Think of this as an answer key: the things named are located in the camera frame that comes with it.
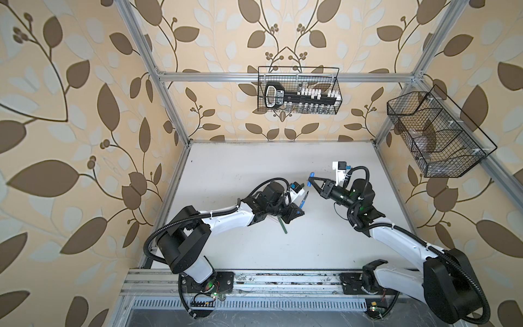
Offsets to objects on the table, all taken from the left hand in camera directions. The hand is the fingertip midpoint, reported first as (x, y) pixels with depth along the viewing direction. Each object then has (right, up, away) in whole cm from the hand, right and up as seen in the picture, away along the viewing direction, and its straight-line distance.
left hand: (304, 211), depth 79 cm
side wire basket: (+50, +28, -4) cm, 57 cm away
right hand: (+2, +12, -3) cm, 12 cm away
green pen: (-8, -8, +10) cm, 15 cm away
